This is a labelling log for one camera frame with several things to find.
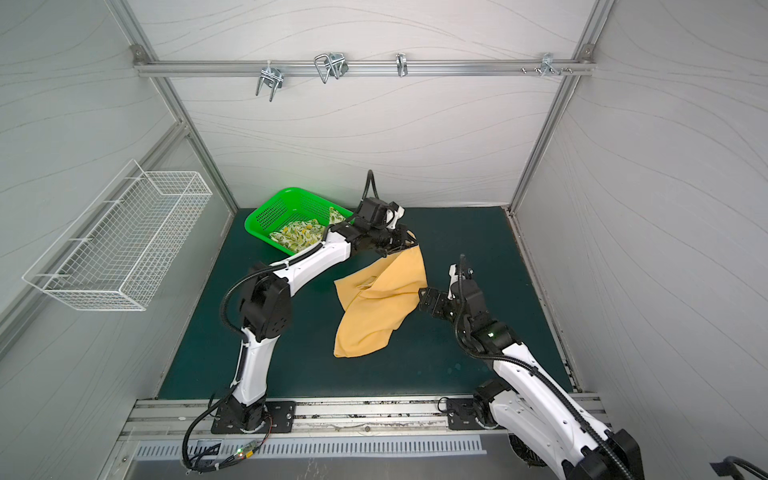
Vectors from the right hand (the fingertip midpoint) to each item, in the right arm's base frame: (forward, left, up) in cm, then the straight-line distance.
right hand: (439, 286), depth 81 cm
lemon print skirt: (+23, +48, -8) cm, 54 cm away
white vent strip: (-37, +25, -15) cm, 47 cm away
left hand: (+13, +4, +4) cm, 14 cm away
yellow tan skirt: (+1, +18, -12) cm, 22 cm away
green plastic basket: (+35, +54, -13) cm, 65 cm away
